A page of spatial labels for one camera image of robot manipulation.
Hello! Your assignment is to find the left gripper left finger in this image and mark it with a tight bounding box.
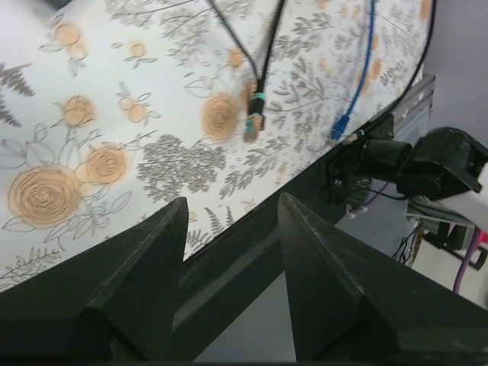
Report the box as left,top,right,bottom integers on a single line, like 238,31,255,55
1,197,188,361

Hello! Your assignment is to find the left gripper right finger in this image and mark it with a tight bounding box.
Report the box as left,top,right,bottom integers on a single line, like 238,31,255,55
278,194,487,362

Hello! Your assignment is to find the black ethernet cable teal plug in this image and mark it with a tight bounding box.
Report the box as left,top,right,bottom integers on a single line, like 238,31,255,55
242,0,287,145

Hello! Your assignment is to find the black network switch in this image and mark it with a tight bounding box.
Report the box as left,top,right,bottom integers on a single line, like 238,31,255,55
43,0,71,11

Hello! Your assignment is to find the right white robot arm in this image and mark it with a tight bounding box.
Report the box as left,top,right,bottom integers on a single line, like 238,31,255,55
358,127,487,232

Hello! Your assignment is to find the floral patterned table mat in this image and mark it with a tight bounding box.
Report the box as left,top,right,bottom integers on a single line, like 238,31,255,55
1,1,435,291

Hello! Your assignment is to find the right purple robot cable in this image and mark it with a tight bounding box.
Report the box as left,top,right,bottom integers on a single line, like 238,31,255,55
451,224,483,294

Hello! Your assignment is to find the blue ethernet cable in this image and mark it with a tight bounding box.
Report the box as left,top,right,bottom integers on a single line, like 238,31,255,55
329,0,379,143

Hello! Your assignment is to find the aluminium frame rail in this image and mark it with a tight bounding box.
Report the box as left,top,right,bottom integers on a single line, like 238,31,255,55
358,74,436,136

